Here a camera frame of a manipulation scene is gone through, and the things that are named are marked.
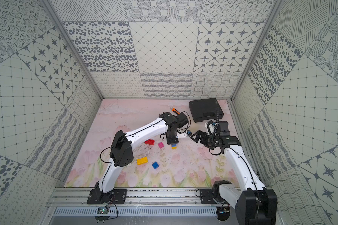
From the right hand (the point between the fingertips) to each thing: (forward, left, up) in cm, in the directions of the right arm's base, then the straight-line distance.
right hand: (197, 141), depth 80 cm
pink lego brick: (+4, +23, -12) cm, 26 cm away
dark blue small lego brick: (+2, +14, -10) cm, 17 cm away
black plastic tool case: (+36, -10, -13) cm, 40 cm away
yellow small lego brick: (+2, +14, -13) cm, 20 cm away
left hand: (+1, +12, -3) cm, 12 cm away
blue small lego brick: (-10, +25, -13) cm, 30 cm away
